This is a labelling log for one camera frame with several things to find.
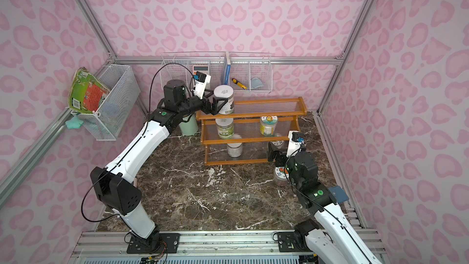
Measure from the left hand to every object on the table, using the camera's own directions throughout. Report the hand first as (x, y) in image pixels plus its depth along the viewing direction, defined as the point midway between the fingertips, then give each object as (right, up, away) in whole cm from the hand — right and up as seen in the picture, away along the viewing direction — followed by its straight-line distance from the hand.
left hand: (218, 91), depth 74 cm
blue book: (+3, +10, +14) cm, 17 cm away
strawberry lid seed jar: (+28, -36, +10) cm, 46 cm away
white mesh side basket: (-43, -12, -2) cm, 44 cm away
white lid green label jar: (+2, -15, +8) cm, 17 cm away
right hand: (+24, -20, -2) cm, 32 cm away
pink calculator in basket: (-10, +15, +19) cm, 26 cm away
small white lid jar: (+6, -26, +19) cm, 33 cm away
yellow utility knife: (+8, +8, +22) cm, 25 cm away
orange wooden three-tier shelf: (+10, -19, +21) cm, 30 cm away
